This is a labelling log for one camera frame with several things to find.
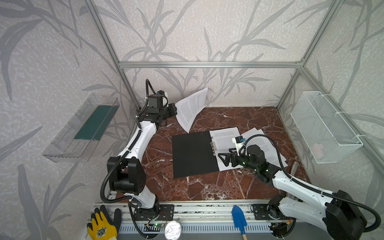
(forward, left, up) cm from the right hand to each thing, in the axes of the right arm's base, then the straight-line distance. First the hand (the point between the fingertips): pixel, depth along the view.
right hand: (224, 148), depth 80 cm
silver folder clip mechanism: (+8, +4, -14) cm, 17 cm away
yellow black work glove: (-34, +59, -12) cm, 69 cm away
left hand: (+22, +25, +13) cm, 36 cm away
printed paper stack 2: (+9, -38, -18) cm, 43 cm away
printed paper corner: (+28, +21, 0) cm, 35 cm away
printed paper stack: (-11, -17, +14) cm, 25 cm away
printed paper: (+16, -3, -15) cm, 23 cm away
